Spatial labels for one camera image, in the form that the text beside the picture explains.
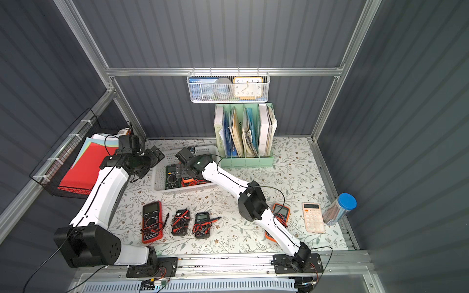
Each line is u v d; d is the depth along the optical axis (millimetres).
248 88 881
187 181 889
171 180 963
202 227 805
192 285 769
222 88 868
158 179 931
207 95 907
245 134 939
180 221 827
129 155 560
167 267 743
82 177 673
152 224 812
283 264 736
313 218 846
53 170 617
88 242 403
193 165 678
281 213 847
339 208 724
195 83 861
